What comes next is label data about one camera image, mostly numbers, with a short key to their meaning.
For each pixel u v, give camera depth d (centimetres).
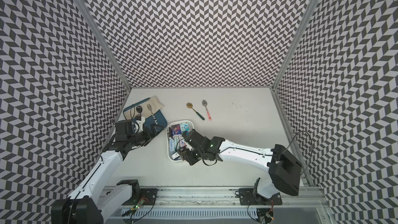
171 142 86
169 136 86
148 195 72
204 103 108
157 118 101
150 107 108
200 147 59
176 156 79
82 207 38
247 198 73
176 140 86
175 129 90
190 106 108
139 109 105
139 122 77
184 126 91
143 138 72
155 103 110
